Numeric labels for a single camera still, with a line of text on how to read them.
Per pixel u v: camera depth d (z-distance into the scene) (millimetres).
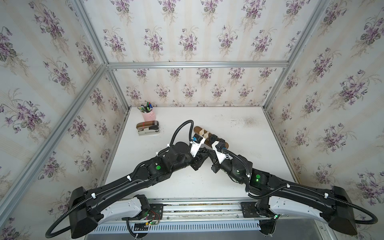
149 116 1044
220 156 561
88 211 382
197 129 965
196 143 574
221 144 564
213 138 910
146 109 1034
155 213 717
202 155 604
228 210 748
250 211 731
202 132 950
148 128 1012
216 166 603
